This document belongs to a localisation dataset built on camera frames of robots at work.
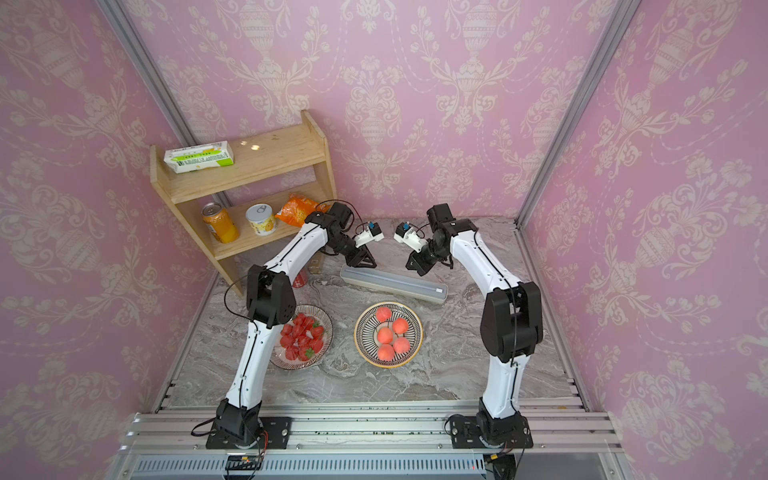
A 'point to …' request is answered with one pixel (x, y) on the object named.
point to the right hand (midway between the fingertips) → (413, 263)
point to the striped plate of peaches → (388, 334)
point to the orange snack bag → (296, 208)
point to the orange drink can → (219, 222)
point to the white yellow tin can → (261, 218)
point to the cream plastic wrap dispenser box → (413, 288)
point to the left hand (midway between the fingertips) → (372, 262)
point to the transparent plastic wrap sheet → (304, 341)
